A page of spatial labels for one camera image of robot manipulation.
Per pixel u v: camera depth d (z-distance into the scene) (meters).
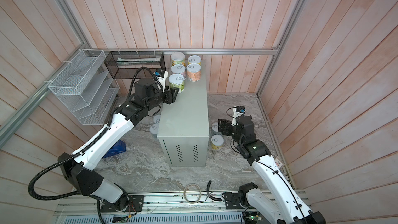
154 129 0.94
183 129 0.60
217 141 0.88
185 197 0.75
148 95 0.55
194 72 0.76
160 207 0.73
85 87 0.73
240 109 0.64
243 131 0.53
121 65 1.03
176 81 0.71
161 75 0.60
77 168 0.41
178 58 0.78
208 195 0.76
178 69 0.77
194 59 0.82
